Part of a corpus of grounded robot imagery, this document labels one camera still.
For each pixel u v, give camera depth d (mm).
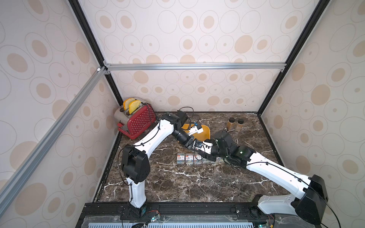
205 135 922
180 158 919
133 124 955
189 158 919
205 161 911
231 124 1029
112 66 921
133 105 954
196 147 648
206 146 637
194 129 729
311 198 384
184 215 729
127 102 970
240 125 1025
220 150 626
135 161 478
